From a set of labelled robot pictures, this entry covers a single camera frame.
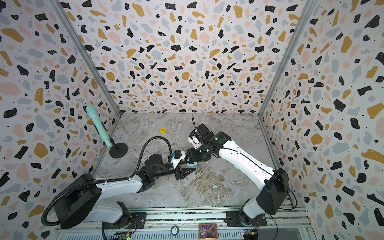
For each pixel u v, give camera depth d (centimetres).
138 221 73
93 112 76
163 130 110
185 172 69
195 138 70
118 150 99
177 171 69
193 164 68
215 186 85
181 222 73
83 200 42
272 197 40
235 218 75
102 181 48
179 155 66
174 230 71
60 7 69
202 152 63
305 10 73
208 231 70
